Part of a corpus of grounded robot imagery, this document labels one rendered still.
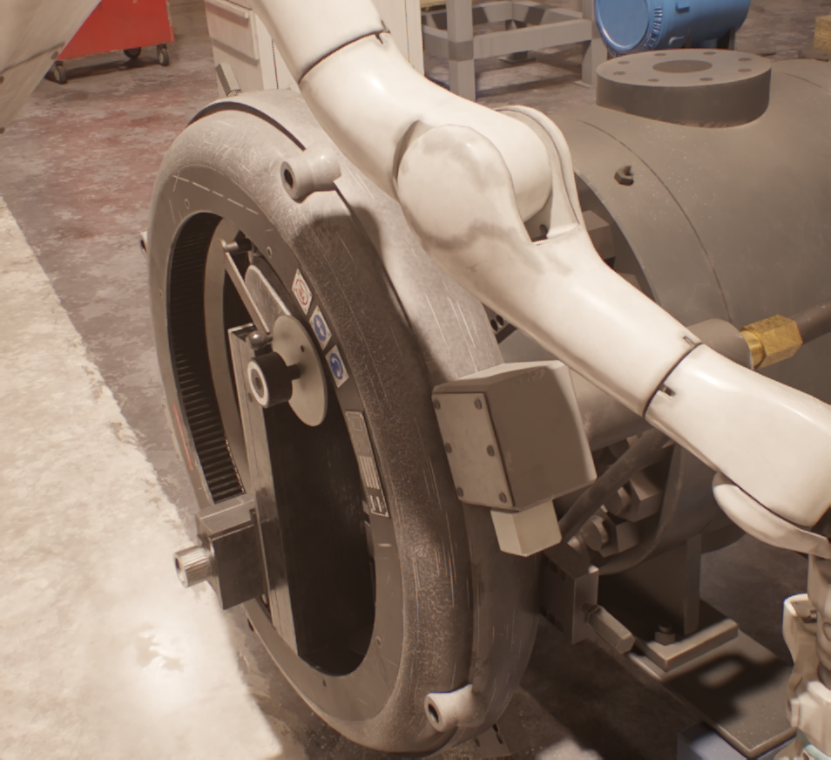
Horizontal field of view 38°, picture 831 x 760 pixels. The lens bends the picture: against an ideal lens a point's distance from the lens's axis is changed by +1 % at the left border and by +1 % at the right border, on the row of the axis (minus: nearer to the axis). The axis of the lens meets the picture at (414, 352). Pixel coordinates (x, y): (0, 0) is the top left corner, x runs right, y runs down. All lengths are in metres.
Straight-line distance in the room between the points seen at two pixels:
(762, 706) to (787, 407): 0.82
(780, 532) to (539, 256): 0.22
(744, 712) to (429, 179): 0.91
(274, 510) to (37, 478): 1.38
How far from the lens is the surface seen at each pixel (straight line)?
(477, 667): 1.16
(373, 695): 1.29
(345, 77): 0.84
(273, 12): 0.87
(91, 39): 6.60
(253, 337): 1.19
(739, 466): 0.76
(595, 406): 1.01
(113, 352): 3.19
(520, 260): 0.77
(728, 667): 1.58
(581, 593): 1.12
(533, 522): 0.99
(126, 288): 3.61
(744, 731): 1.49
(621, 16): 1.80
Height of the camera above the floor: 1.25
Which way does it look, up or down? 25 degrees down
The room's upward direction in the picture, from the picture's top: 4 degrees counter-clockwise
